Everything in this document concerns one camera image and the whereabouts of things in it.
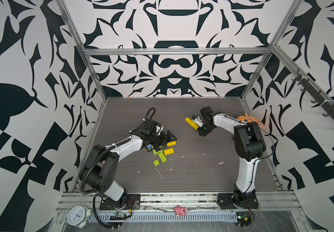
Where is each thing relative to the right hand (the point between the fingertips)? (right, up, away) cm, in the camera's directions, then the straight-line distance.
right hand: (202, 129), depth 101 cm
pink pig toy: (-18, -35, -31) cm, 51 cm away
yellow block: (-7, +4, +1) cm, 8 cm away
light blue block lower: (-33, -5, -30) cm, 45 cm away
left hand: (-22, -5, -15) cm, 27 cm away
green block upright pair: (-32, -13, -13) cm, 36 cm away
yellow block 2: (-22, -8, -7) cm, 24 cm away
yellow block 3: (-23, -13, -9) cm, 28 cm away
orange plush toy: (+29, +7, -5) cm, 30 cm away
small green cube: (-31, -18, -14) cm, 39 cm away
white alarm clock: (-65, -36, -34) cm, 82 cm away
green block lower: (-27, -16, -12) cm, 33 cm away
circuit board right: (+13, -40, -30) cm, 52 cm away
